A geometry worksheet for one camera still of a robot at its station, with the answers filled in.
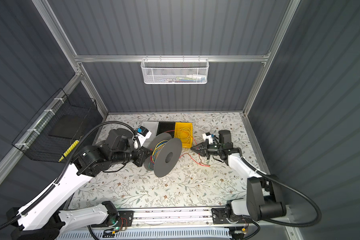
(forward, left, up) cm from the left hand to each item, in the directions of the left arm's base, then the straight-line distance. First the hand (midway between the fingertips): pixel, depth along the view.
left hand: (152, 152), depth 65 cm
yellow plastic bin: (+40, -13, -29) cm, 51 cm away
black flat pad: (+20, +46, -2) cm, 50 cm away
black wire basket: (+5, +50, +4) cm, 50 cm away
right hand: (+6, -20, -11) cm, 24 cm away
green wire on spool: (-4, +2, -6) cm, 8 cm away
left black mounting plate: (-20, +16, -28) cm, 38 cm away
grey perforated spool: (0, -6, -1) cm, 6 cm away
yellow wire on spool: (+2, -1, +1) cm, 2 cm away
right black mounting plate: (-22, -31, -28) cm, 47 cm away
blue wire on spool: (+1, -2, 0) cm, 2 cm away
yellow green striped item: (+5, +39, -2) cm, 39 cm away
